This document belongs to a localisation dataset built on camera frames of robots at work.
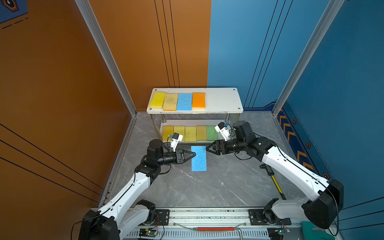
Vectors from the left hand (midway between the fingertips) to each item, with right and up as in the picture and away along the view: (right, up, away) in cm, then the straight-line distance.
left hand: (194, 155), depth 70 cm
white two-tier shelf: (0, +20, +4) cm, 21 cm away
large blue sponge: (+2, -3, 0) cm, 4 cm away
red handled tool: (+9, -35, 0) cm, 36 cm away
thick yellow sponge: (-18, +11, +29) cm, 36 cm away
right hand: (+7, +3, +1) cm, 7 cm away
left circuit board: (-23, -37, 0) cm, 44 cm away
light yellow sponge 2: (-3, +8, +27) cm, 28 cm away
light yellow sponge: (-10, +11, +29) cm, 33 cm away
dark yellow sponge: (+4, +9, +27) cm, 28 cm away
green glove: (+54, -36, -1) cm, 65 cm away
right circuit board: (+41, -36, 0) cm, 55 cm away
